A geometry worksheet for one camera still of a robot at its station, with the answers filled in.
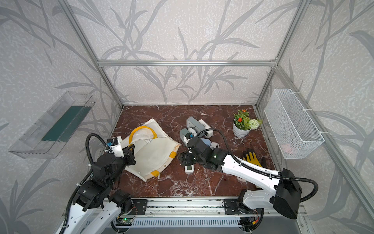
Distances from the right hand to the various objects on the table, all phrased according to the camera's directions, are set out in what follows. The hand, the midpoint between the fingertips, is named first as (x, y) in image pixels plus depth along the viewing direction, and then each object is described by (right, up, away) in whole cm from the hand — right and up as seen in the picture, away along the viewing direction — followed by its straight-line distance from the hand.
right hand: (182, 156), depth 75 cm
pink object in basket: (+53, +5, -2) cm, 54 cm away
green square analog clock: (-1, +10, +17) cm, 19 cm away
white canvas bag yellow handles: (-20, -1, +17) cm, 26 cm away
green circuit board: (-27, -31, -4) cm, 41 cm away
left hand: (-22, +6, -4) cm, 24 cm away
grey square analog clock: (+8, +14, +21) cm, 26 cm away
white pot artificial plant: (+37, +16, +16) cm, 43 cm away
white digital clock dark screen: (+15, +9, +22) cm, 28 cm away
